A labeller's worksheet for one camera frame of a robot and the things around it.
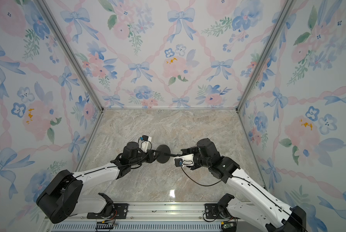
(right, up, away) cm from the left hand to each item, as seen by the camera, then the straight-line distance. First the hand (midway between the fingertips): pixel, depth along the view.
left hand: (162, 152), depth 82 cm
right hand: (+12, +3, -9) cm, 15 cm away
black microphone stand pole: (+6, -1, -1) cm, 7 cm away
